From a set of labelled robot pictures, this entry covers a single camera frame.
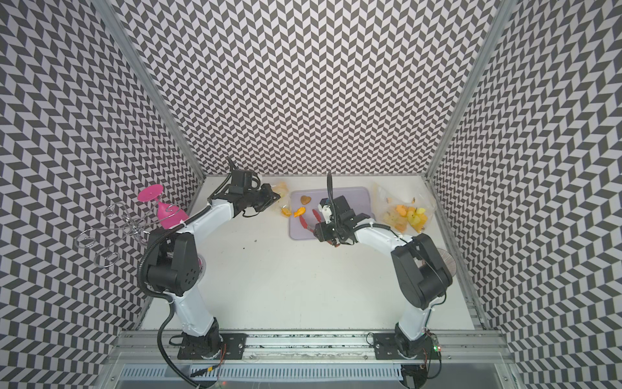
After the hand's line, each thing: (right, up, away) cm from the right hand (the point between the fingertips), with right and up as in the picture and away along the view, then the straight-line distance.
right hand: (321, 234), depth 91 cm
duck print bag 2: (-16, +11, +13) cm, 24 cm away
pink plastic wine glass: (-49, +8, -14) cm, 52 cm away
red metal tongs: (-7, +3, +4) cm, 9 cm away
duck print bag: (+36, +9, +13) cm, 39 cm away
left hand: (-15, +15, +1) cm, 21 cm away
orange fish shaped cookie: (-9, +8, +11) cm, 16 cm away
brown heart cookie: (-7, +13, +17) cm, 23 cm away
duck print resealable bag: (+39, +7, +5) cm, 40 cm away
